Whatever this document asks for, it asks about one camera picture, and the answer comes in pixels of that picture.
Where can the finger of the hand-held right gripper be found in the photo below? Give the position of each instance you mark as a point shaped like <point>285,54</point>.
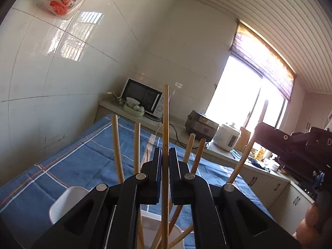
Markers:
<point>272,140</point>

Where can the stack of white dishes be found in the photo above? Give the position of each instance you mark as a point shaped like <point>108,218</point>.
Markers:
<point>272,164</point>

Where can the bundle of wooden chopsticks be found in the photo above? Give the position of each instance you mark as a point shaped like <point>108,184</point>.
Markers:
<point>116,147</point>

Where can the green plate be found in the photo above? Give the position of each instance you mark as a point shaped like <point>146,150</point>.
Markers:
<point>132,112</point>

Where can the blue rag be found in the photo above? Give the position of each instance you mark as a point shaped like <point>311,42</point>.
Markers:
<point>256,163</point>

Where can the white microwave oven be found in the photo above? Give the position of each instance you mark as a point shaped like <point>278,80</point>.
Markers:
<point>142,96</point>

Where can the black rice cooker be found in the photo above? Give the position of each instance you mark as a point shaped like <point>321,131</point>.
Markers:
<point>199,127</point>

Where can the yellow box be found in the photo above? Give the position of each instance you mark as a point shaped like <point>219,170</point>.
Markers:
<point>260,153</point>

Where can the brown window blind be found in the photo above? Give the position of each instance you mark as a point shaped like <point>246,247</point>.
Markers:
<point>262,54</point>

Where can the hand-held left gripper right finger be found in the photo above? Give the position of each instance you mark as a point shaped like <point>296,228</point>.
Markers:
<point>176,181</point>

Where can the white utensil holder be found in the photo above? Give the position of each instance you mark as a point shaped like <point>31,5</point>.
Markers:
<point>67,202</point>

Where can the wooden cutting board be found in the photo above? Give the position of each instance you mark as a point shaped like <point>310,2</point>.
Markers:
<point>242,134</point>

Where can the white pressure cooker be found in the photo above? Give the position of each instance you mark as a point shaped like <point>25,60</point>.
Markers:
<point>225,137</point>

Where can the small white bowl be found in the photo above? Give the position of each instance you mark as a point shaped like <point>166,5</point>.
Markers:
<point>132,101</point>

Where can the long wooden chopstick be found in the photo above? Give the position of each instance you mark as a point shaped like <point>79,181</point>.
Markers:
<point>241,160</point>
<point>166,114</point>

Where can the kitchen window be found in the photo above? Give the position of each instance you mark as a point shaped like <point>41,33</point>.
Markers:
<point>233,88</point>

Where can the white kitchen cabinets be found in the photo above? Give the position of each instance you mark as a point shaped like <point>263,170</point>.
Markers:
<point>282,199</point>

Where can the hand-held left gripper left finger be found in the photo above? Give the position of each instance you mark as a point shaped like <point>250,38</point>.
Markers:
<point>155,181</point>

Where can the person's right hand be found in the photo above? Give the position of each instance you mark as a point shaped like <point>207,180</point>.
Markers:
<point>307,225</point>

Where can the blue plaid tablecloth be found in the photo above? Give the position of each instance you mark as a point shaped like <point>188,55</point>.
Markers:
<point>77,160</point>

